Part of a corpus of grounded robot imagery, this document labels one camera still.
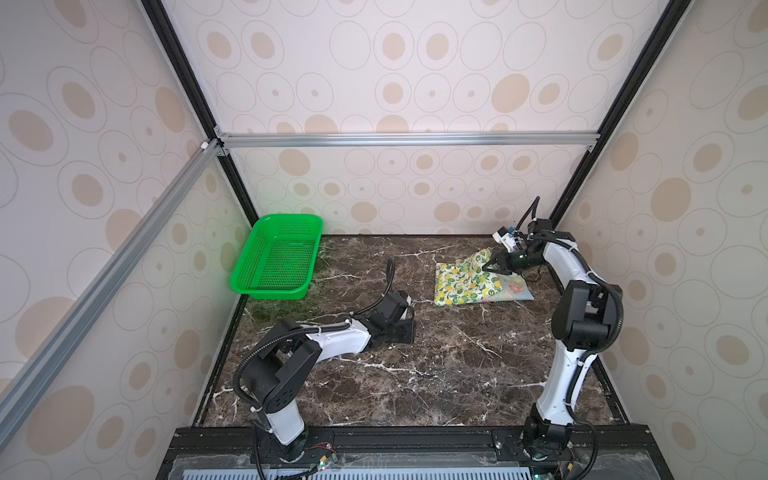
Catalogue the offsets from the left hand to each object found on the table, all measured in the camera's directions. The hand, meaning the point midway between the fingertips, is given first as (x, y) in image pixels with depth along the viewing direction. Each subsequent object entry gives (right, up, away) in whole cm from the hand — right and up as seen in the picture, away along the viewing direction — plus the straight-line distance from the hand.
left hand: (425, 329), depth 87 cm
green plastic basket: (-53, +21, +26) cm, 62 cm away
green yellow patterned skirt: (+15, +13, +10) cm, 22 cm away
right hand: (+21, +18, +8) cm, 29 cm away
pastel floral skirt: (+32, +11, +15) cm, 37 cm away
